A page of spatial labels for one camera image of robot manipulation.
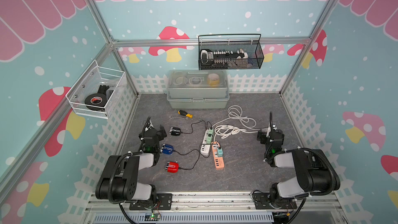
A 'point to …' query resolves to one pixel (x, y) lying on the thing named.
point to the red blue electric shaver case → (172, 167)
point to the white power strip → (205, 148)
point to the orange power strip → (218, 160)
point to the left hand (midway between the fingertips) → (154, 129)
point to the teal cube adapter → (219, 152)
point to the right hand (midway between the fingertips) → (269, 129)
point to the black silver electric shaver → (174, 131)
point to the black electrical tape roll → (96, 99)
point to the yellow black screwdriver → (183, 113)
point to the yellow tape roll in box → (213, 79)
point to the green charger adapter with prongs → (209, 139)
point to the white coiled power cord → (235, 123)
